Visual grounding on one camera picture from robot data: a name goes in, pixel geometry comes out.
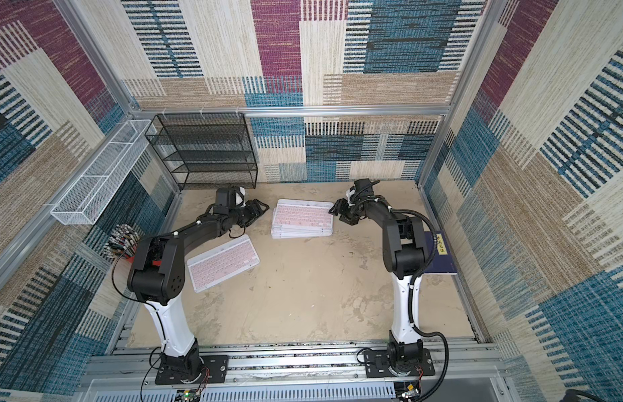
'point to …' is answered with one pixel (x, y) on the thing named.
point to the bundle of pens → (123, 240)
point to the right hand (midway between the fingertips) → (337, 215)
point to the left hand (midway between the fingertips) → (267, 208)
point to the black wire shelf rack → (206, 151)
